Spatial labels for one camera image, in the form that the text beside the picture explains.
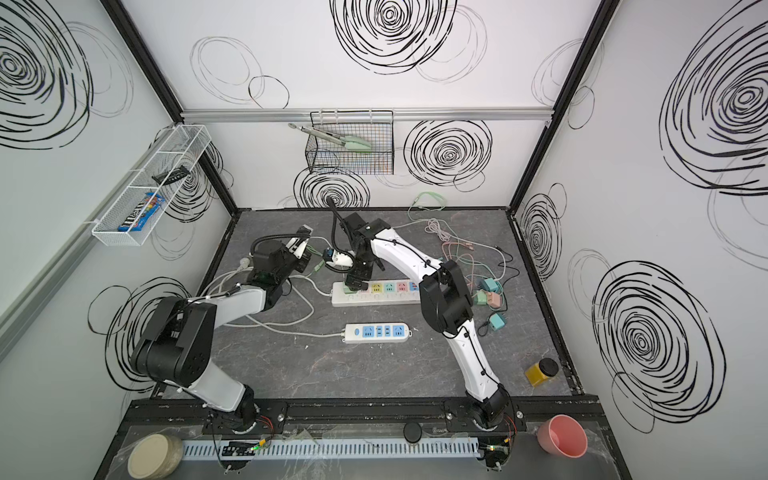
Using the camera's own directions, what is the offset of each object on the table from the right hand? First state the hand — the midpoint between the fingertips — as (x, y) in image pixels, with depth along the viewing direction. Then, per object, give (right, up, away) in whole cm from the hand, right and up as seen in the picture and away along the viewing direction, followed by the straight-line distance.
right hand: (357, 269), depth 93 cm
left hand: (-16, +10, -1) cm, 19 cm away
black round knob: (+15, -32, -30) cm, 46 cm away
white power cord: (-26, -17, -4) cm, 31 cm away
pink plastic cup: (+50, -36, -25) cm, 66 cm away
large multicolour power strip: (+7, -8, +1) cm, 10 cm away
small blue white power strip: (0, -18, -8) cm, 19 cm away
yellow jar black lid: (+48, -23, -20) cm, 57 cm away
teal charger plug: (+43, -15, -5) cm, 45 cm away
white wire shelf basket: (-53, +28, -11) cm, 61 cm away
